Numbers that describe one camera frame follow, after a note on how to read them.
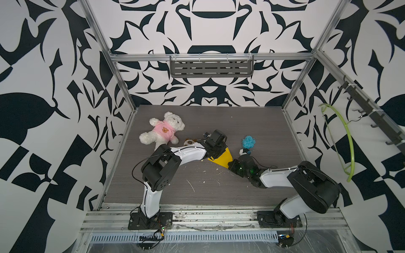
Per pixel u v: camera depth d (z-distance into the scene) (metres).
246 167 0.73
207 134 0.90
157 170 0.50
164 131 0.96
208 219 0.76
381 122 0.55
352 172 0.64
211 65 0.94
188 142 1.00
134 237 0.71
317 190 0.45
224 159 0.87
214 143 0.72
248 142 0.99
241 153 0.87
